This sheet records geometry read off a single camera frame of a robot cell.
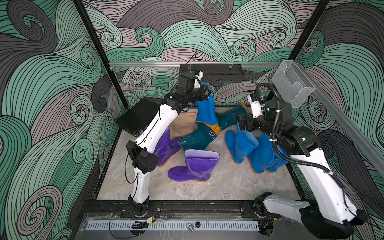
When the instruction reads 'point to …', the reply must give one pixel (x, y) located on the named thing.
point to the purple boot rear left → (167, 147)
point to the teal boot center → (199, 139)
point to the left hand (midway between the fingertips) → (212, 88)
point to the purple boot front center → (200, 164)
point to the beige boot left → (184, 124)
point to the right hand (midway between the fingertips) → (245, 113)
